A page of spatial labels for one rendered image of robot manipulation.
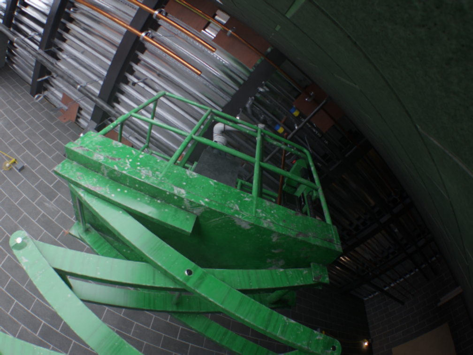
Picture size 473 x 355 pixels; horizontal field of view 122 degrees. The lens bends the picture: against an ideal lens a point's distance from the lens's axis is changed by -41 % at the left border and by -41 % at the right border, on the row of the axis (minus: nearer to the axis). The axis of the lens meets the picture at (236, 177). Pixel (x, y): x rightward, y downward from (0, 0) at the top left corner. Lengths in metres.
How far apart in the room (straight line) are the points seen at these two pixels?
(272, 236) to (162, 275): 0.53
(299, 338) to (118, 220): 0.89
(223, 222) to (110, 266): 0.53
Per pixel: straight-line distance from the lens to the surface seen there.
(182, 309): 1.24
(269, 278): 1.08
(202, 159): 1.41
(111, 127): 1.39
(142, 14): 3.35
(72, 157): 1.23
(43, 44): 4.83
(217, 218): 1.01
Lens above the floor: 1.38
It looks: 55 degrees up
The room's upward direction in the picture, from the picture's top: 12 degrees clockwise
